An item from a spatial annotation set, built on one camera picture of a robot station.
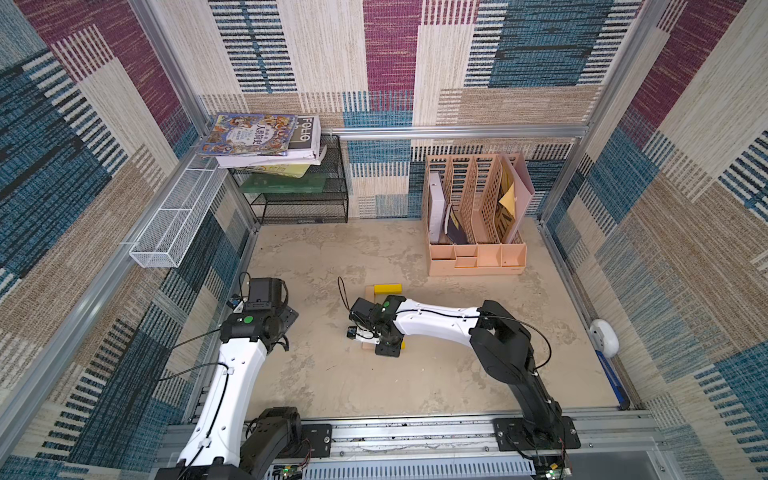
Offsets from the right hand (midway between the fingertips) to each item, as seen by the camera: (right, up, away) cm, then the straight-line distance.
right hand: (388, 339), depth 89 cm
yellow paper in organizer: (+36, +41, +2) cm, 55 cm away
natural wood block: (-6, +12, +10) cm, 17 cm away
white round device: (+62, +1, -3) cm, 62 cm away
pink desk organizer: (+35, +41, +33) cm, 63 cm away
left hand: (-28, +8, -10) cm, 31 cm away
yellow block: (0, +13, +12) cm, 18 cm away
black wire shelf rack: (-34, +47, +26) cm, 64 cm away
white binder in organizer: (+16, +40, +12) cm, 45 cm away
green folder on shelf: (-34, +47, +6) cm, 58 cm away
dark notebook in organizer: (+24, +33, +18) cm, 44 cm away
